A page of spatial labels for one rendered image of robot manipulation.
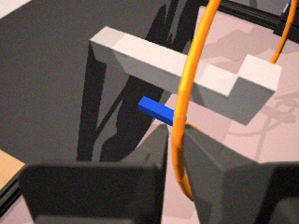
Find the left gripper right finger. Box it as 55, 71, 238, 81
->
183, 124, 299, 224

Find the orange patch cord with blue plug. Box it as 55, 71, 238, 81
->
171, 0, 298, 202

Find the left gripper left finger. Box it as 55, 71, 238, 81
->
18, 123, 169, 224

